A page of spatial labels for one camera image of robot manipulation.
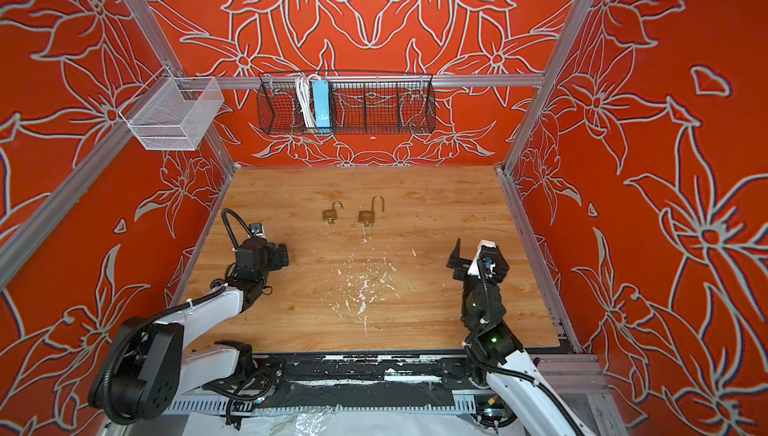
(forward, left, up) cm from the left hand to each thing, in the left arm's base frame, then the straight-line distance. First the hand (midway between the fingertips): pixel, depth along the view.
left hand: (266, 246), depth 90 cm
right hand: (-3, -60, +13) cm, 61 cm away
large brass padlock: (+17, -30, -5) cm, 35 cm away
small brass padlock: (+17, -17, -5) cm, 24 cm away
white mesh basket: (+32, +32, +25) cm, 52 cm away
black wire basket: (+42, -26, +24) cm, 55 cm away
